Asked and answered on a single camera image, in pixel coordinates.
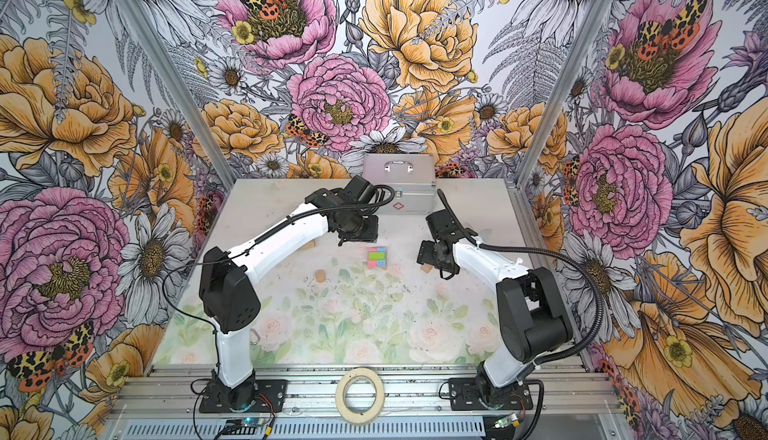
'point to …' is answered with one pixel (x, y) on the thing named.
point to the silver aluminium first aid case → (412, 176)
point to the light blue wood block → (382, 263)
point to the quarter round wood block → (427, 267)
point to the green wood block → (376, 256)
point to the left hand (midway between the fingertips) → (368, 242)
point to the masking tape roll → (363, 418)
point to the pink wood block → (372, 263)
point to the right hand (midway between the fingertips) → (433, 268)
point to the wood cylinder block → (320, 276)
